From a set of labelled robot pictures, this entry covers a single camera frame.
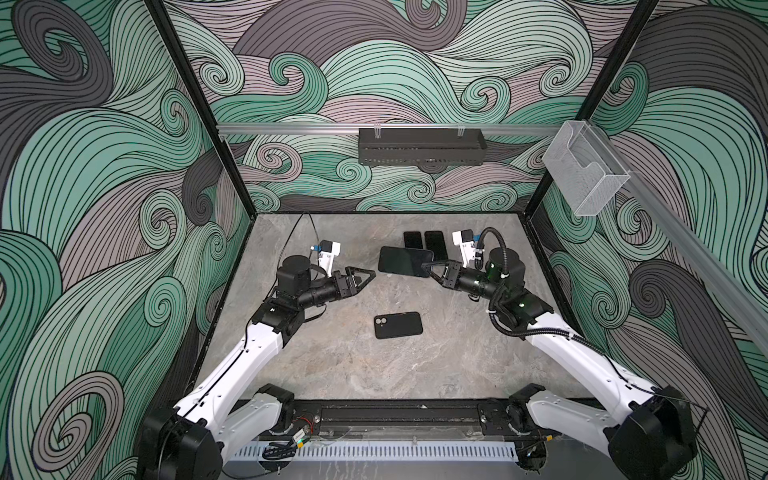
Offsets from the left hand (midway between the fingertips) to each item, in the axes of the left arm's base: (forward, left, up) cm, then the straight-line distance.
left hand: (369, 276), depth 72 cm
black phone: (+24, -12, -27) cm, 38 cm away
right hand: (+1, -13, +2) cm, 14 cm away
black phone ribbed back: (+32, -16, -23) cm, 43 cm away
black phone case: (-1, -9, -26) cm, 27 cm away
